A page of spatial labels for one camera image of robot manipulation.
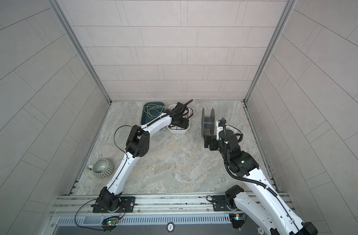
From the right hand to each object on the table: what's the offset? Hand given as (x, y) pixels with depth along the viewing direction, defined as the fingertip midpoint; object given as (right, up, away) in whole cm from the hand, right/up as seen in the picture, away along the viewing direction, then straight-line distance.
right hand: (210, 135), depth 74 cm
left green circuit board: (-45, -37, -10) cm, 59 cm away
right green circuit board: (+12, -39, -6) cm, 41 cm away
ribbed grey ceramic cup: (-61, -20, +8) cm, 64 cm away
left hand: (-11, +5, +30) cm, 32 cm away
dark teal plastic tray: (-42, +8, +28) cm, 51 cm away
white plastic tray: (-20, 0, +25) cm, 32 cm away
